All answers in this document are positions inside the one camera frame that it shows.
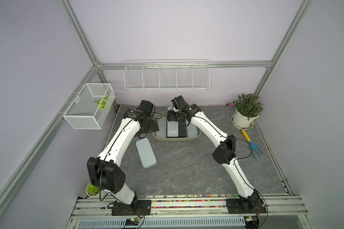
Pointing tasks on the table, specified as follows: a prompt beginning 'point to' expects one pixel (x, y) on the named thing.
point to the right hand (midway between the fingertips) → (171, 115)
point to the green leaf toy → (102, 102)
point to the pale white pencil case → (146, 153)
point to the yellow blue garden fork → (252, 146)
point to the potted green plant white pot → (247, 108)
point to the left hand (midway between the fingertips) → (149, 130)
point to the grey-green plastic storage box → (155, 134)
